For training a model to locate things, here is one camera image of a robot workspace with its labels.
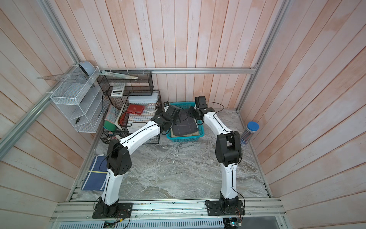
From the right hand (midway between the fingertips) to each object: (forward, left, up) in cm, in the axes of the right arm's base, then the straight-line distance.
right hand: (189, 111), depth 99 cm
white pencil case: (+3, +32, +9) cm, 33 cm away
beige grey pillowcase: (-12, -6, -9) cm, 17 cm away
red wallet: (-6, +36, +8) cm, 37 cm away
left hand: (-10, +9, +3) cm, 14 cm away
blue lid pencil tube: (-16, -38, +3) cm, 42 cm away
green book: (-8, +58, -7) cm, 59 cm away
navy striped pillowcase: (-44, +56, -14) cm, 73 cm away
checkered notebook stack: (-15, +33, +6) cm, 37 cm away
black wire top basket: (+21, +44, +9) cm, 50 cm away
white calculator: (+10, +50, +12) cm, 52 cm away
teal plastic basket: (+15, +1, -8) cm, 16 cm away
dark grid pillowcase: (-5, +1, -10) cm, 11 cm away
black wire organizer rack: (-1, +49, 0) cm, 49 cm away
